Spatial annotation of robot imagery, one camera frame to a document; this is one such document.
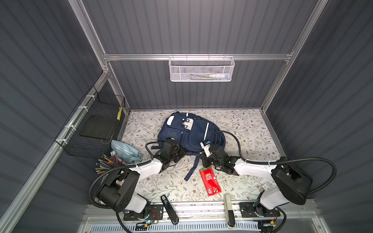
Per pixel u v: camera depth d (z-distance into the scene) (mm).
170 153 698
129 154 913
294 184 446
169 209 738
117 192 432
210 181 846
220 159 668
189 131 965
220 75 889
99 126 764
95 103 803
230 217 682
